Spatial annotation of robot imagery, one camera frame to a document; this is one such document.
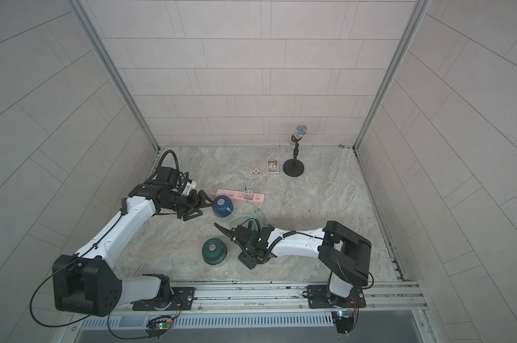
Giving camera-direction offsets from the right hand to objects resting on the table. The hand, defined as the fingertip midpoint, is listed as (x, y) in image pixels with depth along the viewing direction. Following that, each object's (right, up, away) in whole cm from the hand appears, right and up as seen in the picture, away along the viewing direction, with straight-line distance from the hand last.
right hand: (249, 257), depth 82 cm
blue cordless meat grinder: (-12, +20, +1) cm, 24 cm away
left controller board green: (-27, -14, -16) cm, 35 cm away
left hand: (-13, +21, -3) cm, 25 cm away
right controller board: (+32, -15, -13) cm, 38 cm away
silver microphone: (+20, +49, +3) cm, 53 cm away
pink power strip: (+3, +21, +12) cm, 24 cm away
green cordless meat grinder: (-11, +7, -10) cm, 16 cm away
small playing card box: (+9, +35, +24) cm, 43 cm away
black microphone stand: (+20, +35, +26) cm, 48 cm away
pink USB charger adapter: (-1, +22, +11) cm, 25 cm away
